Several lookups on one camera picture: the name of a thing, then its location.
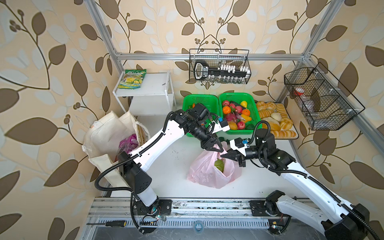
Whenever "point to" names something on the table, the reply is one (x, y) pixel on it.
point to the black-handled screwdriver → (117, 223)
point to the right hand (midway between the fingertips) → (222, 155)
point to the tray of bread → (281, 125)
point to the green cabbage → (220, 164)
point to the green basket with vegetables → (210, 102)
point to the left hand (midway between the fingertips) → (222, 147)
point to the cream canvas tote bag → (102, 141)
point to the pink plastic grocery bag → (201, 169)
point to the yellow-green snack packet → (132, 79)
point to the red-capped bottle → (299, 92)
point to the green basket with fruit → (239, 111)
